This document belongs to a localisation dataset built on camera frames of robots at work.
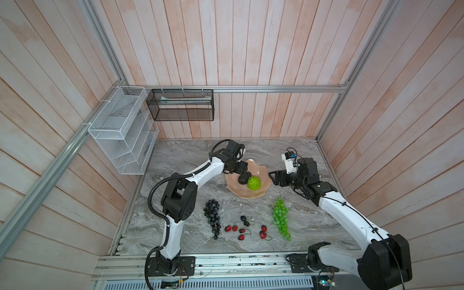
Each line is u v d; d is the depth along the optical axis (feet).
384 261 1.30
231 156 2.44
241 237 2.62
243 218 2.77
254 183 3.03
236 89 3.19
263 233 2.68
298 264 2.40
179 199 1.71
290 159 2.38
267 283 2.30
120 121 2.51
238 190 3.13
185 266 2.41
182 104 3.40
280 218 2.72
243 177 3.13
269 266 2.45
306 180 2.05
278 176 2.43
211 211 2.75
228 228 2.70
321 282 2.33
